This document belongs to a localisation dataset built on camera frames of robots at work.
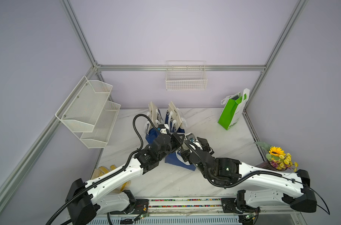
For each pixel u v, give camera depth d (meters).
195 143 0.54
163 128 0.68
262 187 0.45
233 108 0.93
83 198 0.39
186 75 0.95
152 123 0.64
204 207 0.74
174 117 0.90
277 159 0.65
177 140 0.62
